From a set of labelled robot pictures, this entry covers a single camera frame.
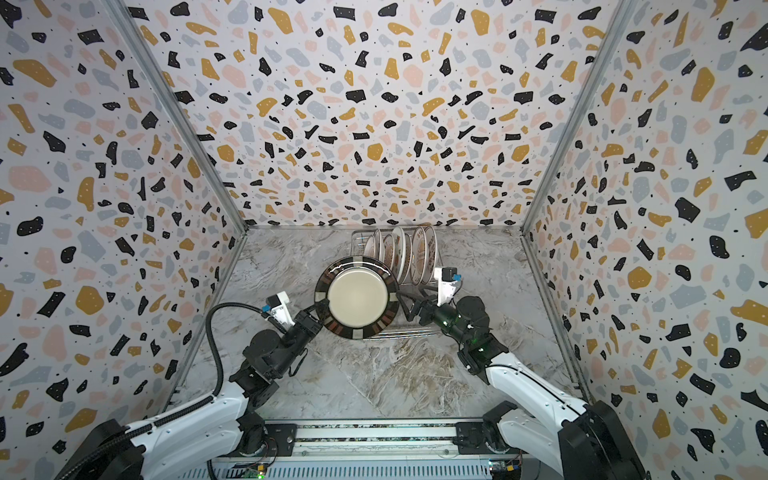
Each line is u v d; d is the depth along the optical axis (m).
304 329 0.69
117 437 0.43
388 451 0.73
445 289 0.69
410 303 0.68
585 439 0.41
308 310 0.73
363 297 0.81
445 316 0.68
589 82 0.83
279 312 0.71
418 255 1.06
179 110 0.86
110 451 0.40
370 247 1.04
